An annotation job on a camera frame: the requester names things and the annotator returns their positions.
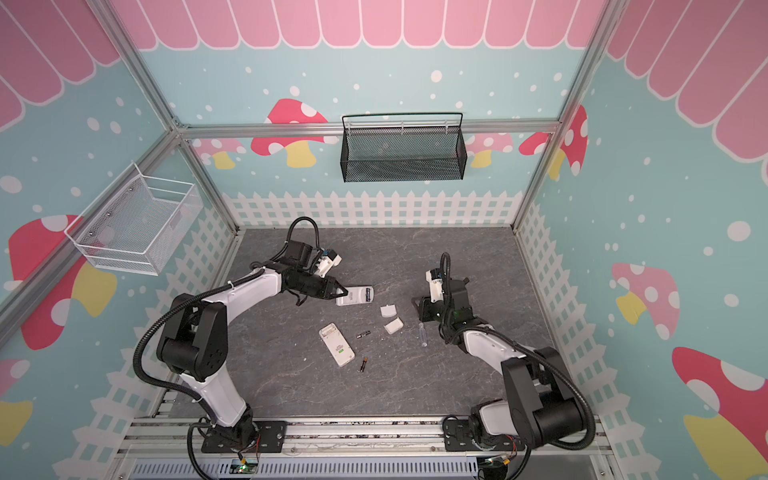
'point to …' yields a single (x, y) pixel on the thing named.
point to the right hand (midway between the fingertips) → (415, 298)
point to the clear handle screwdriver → (423, 335)
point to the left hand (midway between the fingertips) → (343, 296)
